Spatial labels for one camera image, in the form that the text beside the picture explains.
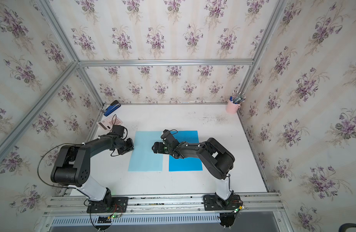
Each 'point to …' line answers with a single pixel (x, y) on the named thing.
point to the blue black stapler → (113, 106)
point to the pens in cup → (236, 97)
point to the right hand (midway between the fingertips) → (158, 149)
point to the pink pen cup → (232, 108)
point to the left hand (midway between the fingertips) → (134, 148)
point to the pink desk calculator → (108, 123)
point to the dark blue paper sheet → (187, 164)
